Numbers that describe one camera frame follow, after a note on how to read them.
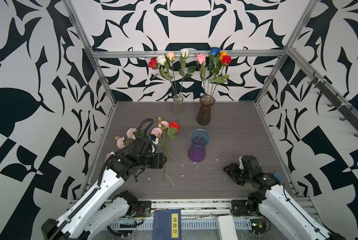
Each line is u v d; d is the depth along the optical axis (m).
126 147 0.56
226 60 0.83
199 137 0.81
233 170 0.73
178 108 1.02
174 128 0.99
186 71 0.91
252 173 0.63
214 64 0.91
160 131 1.00
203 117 1.07
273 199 0.54
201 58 0.85
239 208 0.74
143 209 0.74
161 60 0.84
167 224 0.70
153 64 0.89
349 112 0.54
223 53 0.86
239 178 0.71
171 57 0.85
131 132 0.96
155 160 0.64
